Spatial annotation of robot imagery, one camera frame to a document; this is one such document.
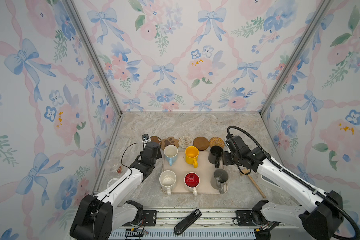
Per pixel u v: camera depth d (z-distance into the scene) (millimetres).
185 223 688
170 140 1034
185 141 1030
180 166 907
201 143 1030
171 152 906
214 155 926
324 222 379
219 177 832
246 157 546
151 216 748
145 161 642
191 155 953
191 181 838
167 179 858
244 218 735
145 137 733
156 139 1038
